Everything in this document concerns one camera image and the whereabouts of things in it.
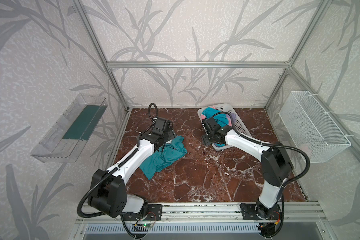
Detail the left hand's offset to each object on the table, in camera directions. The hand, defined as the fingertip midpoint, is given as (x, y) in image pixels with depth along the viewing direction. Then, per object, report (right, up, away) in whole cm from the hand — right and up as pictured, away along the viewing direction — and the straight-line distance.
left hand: (172, 129), depth 86 cm
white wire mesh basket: (+63, +2, -22) cm, 67 cm away
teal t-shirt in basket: (+31, +6, +11) cm, 34 cm away
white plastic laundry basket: (+44, +2, +14) cm, 46 cm away
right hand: (+22, -3, +7) cm, 23 cm away
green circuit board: (-10, -45, -15) cm, 48 cm away
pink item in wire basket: (+68, -9, -12) cm, 70 cm away
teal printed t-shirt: (-6, -17, +4) cm, 18 cm away
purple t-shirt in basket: (+41, +8, +16) cm, 44 cm away
